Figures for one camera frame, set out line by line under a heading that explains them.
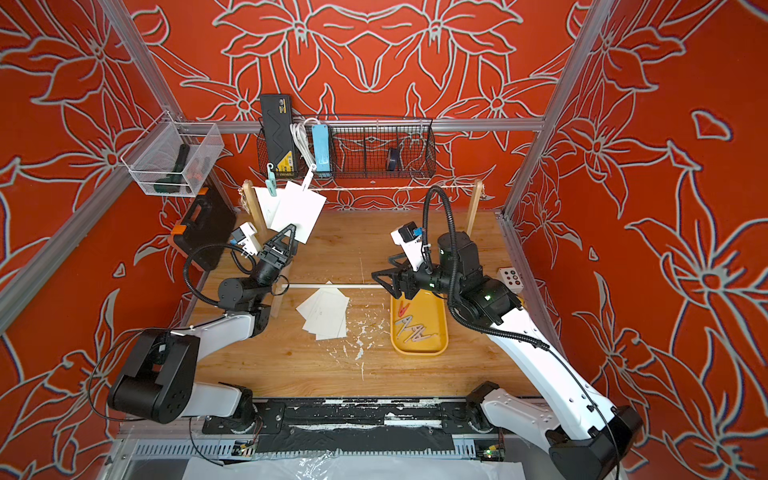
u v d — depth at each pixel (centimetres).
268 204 67
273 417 73
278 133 88
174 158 91
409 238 55
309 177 64
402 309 92
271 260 64
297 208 67
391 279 56
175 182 80
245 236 67
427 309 92
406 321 88
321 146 89
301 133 85
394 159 93
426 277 57
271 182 62
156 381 43
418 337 85
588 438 37
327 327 90
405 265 57
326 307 93
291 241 71
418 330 86
